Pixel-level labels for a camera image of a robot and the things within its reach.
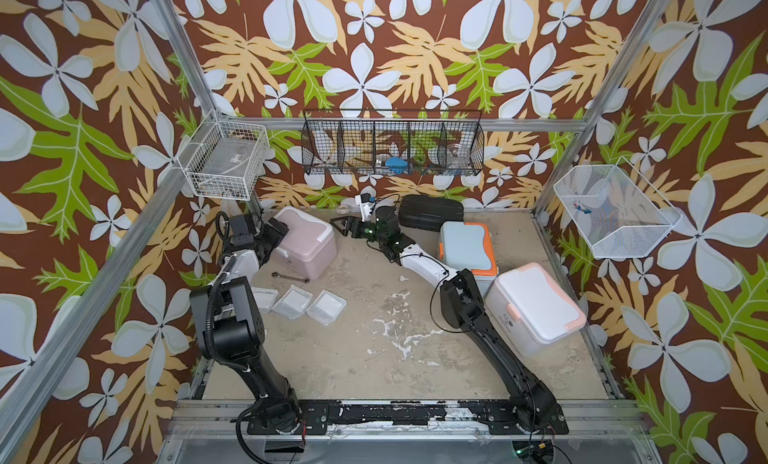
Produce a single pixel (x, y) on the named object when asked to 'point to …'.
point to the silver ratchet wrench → (276, 274)
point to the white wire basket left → (223, 157)
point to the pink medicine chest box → (309, 244)
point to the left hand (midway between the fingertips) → (281, 227)
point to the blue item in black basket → (397, 164)
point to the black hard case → (427, 212)
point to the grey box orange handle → (467, 245)
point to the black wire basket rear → (392, 142)
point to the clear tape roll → (343, 209)
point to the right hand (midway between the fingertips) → (334, 222)
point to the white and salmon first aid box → (533, 311)
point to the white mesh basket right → (619, 213)
